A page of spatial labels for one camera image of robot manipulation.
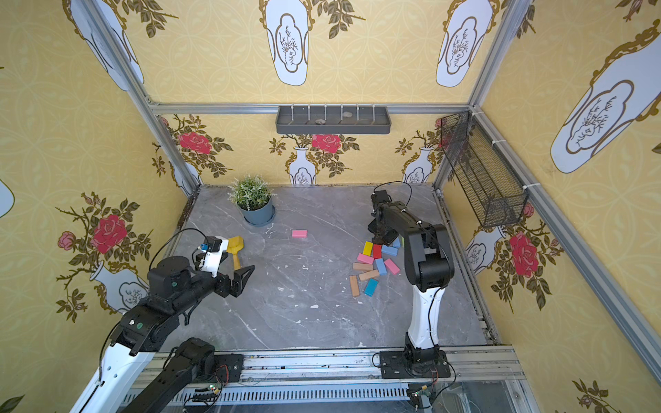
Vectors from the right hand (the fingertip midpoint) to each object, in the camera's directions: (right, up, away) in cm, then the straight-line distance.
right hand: (377, 233), depth 102 cm
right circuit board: (+6, -41, -30) cm, 51 cm away
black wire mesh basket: (+45, +24, +6) cm, 52 cm away
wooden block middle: (-5, -14, -10) cm, 17 cm away
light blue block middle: (+4, -6, -5) cm, 8 cm away
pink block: (-31, 0, +3) cm, 31 cm away
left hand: (-42, -5, -31) cm, 53 cm away
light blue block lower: (0, -11, -7) cm, 13 cm away
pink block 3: (+4, -11, -8) cm, 14 cm away
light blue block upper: (+7, -3, -3) cm, 8 cm away
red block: (-1, -6, -4) cm, 8 cm away
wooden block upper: (-6, -11, -7) cm, 15 cm away
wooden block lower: (-10, -18, -12) cm, 24 cm away
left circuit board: (-53, -42, -30) cm, 74 cm away
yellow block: (-4, -5, -2) cm, 7 cm away
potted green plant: (-47, +14, -5) cm, 49 cm away
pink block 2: (-6, -9, -6) cm, 12 cm away
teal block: (-4, -18, -12) cm, 21 cm away
